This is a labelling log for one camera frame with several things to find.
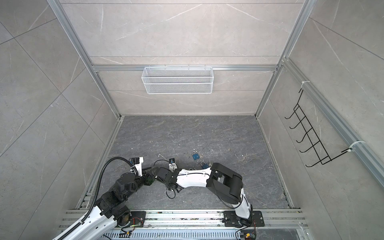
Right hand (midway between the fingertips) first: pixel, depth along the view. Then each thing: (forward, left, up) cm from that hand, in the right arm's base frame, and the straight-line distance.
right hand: (172, 178), depth 88 cm
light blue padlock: (+13, -15, +2) cm, 20 cm away
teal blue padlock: (+7, -20, 0) cm, 22 cm away
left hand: (+1, +7, +15) cm, 17 cm away
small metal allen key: (+14, +10, +2) cm, 18 cm away
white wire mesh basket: (+56, -3, +31) cm, 64 cm away
